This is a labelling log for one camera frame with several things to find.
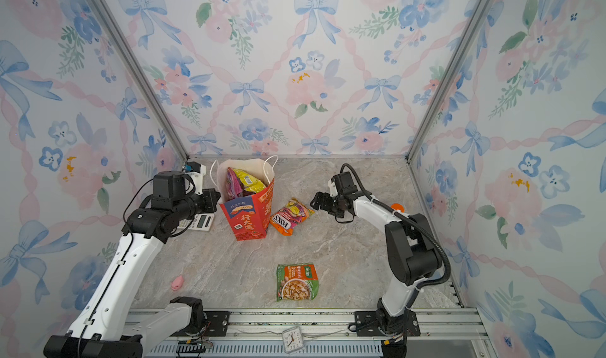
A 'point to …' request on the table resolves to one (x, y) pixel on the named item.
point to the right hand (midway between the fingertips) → (318, 204)
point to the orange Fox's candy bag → (289, 216)
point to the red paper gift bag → (248, 215)
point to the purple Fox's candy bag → (233, 184)
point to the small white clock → (293, 340)
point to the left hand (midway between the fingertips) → (220, 191)
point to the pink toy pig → (177, 282)
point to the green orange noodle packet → (297, 281)
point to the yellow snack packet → (250, 184)
